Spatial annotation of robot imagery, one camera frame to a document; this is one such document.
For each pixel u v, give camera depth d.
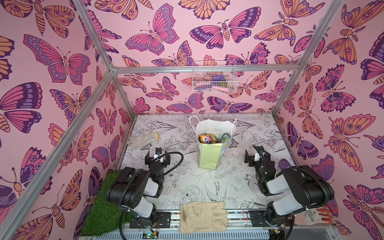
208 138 0.87
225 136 0.84
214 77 0.95
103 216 0.74
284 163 0.92
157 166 0.72
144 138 1.07
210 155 0.79
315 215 0.73
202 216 0.75
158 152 0.76
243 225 0.73
